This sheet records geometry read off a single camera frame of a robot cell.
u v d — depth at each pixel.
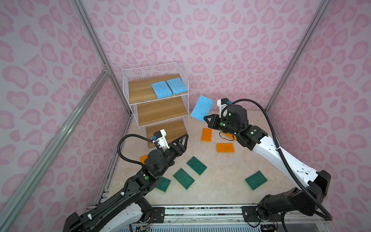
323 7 0.69
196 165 0.90
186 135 0.65
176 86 0.74
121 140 0.52
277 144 0.47
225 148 0.95
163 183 0.82
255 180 0.83
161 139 0.62
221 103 0.64
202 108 0.72
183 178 0.84
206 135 1.02
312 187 0.39
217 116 0.62
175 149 0.60
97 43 0.81
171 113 0.86
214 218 0.73
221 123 0.61
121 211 0.48
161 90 0.72
